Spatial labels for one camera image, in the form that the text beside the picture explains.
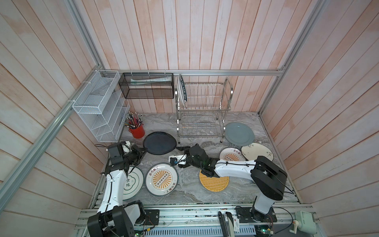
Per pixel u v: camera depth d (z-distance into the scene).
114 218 0.39
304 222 0.67
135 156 0.72
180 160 0.68
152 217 0.73
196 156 0.63
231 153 0.97
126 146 0.75
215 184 0.84
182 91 0.90
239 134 1.08
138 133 1.01
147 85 1.04
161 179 0.86
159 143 0.90
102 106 0.73
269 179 0.46
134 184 0.84
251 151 0.96
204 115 1.19
